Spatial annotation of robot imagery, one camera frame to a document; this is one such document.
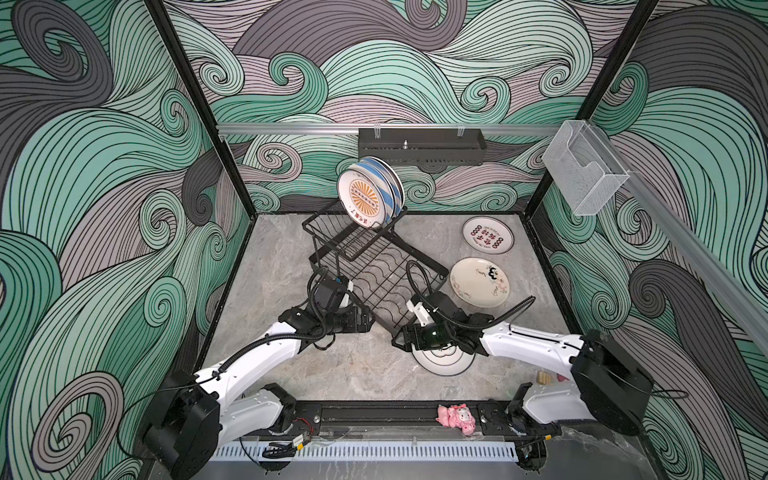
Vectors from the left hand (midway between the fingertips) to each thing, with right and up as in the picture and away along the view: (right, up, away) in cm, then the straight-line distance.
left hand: (363, 317), depth 82 cm
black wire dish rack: (+8, +9, +17) cm, 21 cm away
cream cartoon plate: (+39, +7, +18) cm, 43 cm away
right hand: (+11, -7, -1) cm, 13 cm away
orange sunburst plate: (-6, +36, +5) cm, 37 cm away
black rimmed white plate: (+23, -13, +1) cm, 26 cm away
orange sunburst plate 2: (+2, +33, +2) cm, 33 cm away
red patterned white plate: (+47, +23, +32) cm, 62 cm away
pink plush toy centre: (+23, -21, -11) cm, 33 cm away
